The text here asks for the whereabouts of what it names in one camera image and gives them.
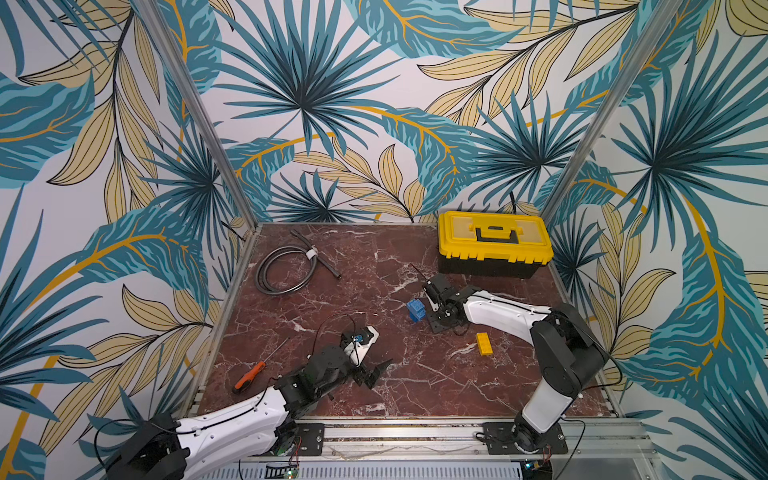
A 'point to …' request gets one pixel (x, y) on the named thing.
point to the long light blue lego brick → (416, 310)
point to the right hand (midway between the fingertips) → (439, 320)
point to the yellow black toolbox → (492, 244)
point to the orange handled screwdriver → (251, 374)
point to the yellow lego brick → (484, 343)
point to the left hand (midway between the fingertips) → (377, 351)
